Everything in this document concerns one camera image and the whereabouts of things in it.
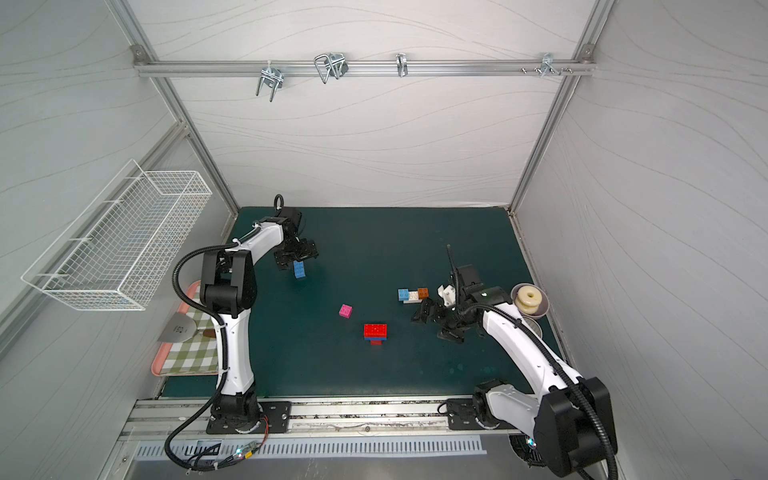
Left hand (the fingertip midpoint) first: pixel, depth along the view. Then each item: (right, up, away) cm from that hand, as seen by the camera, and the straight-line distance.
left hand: (307, 259), depth 104 cm
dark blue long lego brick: (+25, -21, -20) cm, 38 cm away
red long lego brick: (+25, -18, -23) cm, 39 cm away
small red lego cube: (+26, -23, -18) cm, 39 cm away
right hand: (+39, -16, -24) cm, 49 cm away
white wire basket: (-34, +4, -36) cm, 49 cm away
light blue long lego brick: (-2, -3, -3) cm, 5 cm away
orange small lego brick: (+40, -10, -11) cm, 42 cm away
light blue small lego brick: (+34, -10, -11) cm, 37 cm away
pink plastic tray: (-36, -27, -22) cm, 50 cm away
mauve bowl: (+75, -13, -16) cm, 78 cm away
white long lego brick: (+37, -11, -10) cm, 40 cm away
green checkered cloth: (-26, -26, -20) cm, 41 cm away
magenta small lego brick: (+15, -15, -13) cm, 25 cm away
